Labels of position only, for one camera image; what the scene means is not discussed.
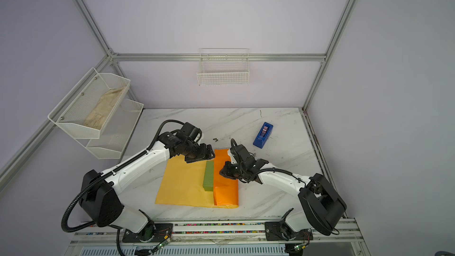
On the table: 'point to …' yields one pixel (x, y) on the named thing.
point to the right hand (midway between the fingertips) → (216, 175)
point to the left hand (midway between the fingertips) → (207, 159)
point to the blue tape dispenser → (263, 136)
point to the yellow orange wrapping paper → (181, 184)
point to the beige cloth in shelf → (98, 117)
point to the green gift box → (208, 178)
